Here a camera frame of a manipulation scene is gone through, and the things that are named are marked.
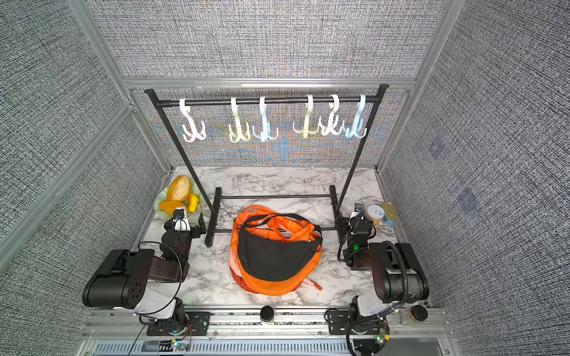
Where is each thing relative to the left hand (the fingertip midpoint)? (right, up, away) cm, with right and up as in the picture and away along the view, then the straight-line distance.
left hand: (192, 211), depth 89 cm
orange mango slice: (-15, +1, +11) cm, 18 cm away
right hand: (+66, +1, +3) cm, 66 cm away
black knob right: (+78, -28, -22) cm, 85 cm away
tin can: (+76, -1, +6) cm, 76 cm away
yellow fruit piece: (-4, +3, +11) cm, 13 cm away
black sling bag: (+33, -15, -12) cm, 38 cm away
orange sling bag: (+29, -5, +6) cm, 30 cm away
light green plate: (-19, +6, +14) cm, 24 cm away
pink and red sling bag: (+18, -18, -8) cm, 27 cm away
